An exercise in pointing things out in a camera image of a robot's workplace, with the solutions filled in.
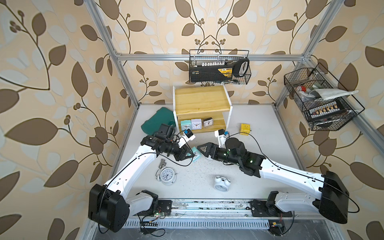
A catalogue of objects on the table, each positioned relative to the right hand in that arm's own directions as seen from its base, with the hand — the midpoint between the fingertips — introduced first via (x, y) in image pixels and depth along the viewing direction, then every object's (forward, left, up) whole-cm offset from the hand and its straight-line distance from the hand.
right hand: (200, 149), depth 73 cm
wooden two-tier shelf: (+16, -2, +12) cm, 20 cm away
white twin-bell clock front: (-13, -10, -14) cm, 21 cm away
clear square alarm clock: (+18, -5, -2) cm, 19 cm away
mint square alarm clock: (+16, +8, 0) cm, 18 cm away
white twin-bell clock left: (-6, +19, -18) cm, 27 cm away
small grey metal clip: (+3, +24, -21) cm, 32 cm away
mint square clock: (0, +2, -4) cm, 4 cm away
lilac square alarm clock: (+17, +2, -1) cm, 17 cm away
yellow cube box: (+23, -31, -16) cm, 42 cm away
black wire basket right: (+33, -59, +12) cm, 69 cm away
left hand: (0, +5, -3) cm, 6 cm away
